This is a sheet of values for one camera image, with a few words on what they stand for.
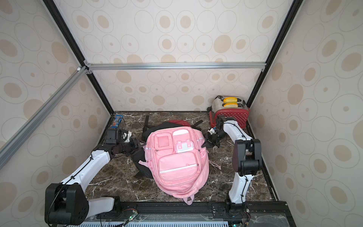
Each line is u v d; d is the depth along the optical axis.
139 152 0.82
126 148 0.72
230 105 0.97
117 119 1.13
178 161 0.84
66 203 0.40
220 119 0.70
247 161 0.51
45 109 0.64
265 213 0.74
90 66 0.91
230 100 1.00
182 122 1.09
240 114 0.97
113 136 0.66
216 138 0.78
